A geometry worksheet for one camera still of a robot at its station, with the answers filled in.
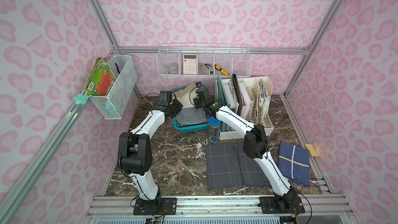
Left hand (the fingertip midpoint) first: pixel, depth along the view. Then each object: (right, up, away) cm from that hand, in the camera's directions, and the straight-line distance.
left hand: (180, 102), depth 94 cm
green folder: (+23, +2, -17) cm, 29 cm away
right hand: (+10, +4, +3) cm, 11 cm away
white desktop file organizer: (+40, +1, -8) cm, 41 cm away
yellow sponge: (+80, -30, +1) cm, 86 cm away
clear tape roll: (-5, +20, +3) cm, 21 cm away
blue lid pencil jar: (+20, -15, -10) cm, 27 cm away
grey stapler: (+16, +21, +3) cm, 27 cm away
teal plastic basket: (+2, -17, +1) cm, 17 cm away
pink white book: (+35, 0, -17) cm, 39 cm away
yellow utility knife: (+23, +22, +4) cm, 32 cm away
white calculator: (+5, +24, +1) cm, 24 cm away
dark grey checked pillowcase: (+25, -35, -9) cm, 44 cm away
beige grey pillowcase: (+5, -7, -1) cm, 8 cm away
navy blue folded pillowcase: (+64, -34, -8) cm, 73 cm away
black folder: (+32, +8, -10) cm, 34 cm away
